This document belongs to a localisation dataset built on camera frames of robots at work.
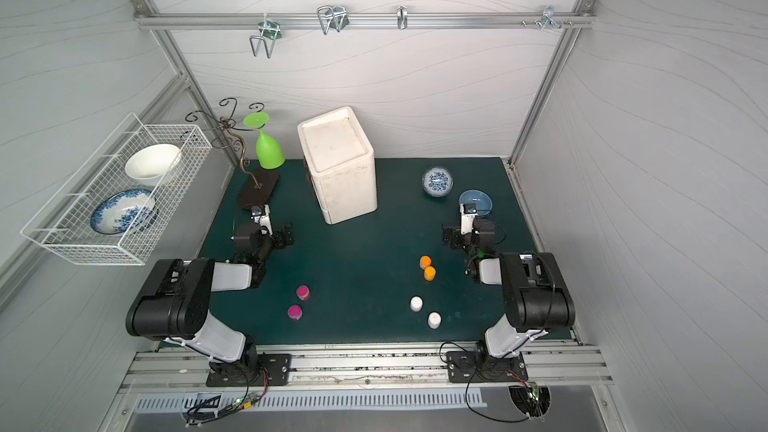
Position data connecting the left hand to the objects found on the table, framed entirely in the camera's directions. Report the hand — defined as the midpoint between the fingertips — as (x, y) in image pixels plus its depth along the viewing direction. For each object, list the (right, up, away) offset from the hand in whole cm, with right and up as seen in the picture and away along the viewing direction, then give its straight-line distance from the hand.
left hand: (277, 223), depth 95 cm
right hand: (+60, +1, +1) cm, 60 cm away
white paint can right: (+49, -25, -15) cm, 57 cm away
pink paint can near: (+10, -23, -14) cm, 29 cm away
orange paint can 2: (+49, -14, -6) cm, 51 cm away
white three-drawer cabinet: (+22, +19, -8) cm, 30 cm away
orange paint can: (+48, -11, -4) cm, 49 cm away
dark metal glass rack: (-12, +11, +16) cm, 23 cm away
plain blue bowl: (+69, +7, +9) cm, 70 cm away
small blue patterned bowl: (+54, +14, +17) cm, 59 cm away
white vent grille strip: (+16, -39, -24) cm, 49 cm away
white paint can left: (+44, -21, -13) cm, 50 cm away
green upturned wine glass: (-1, +23, -3) cm, 23 cm away
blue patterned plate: (-22, +6, -30) cm, 38 cm away
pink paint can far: (+12, -18, -11) cm, 24 cm away
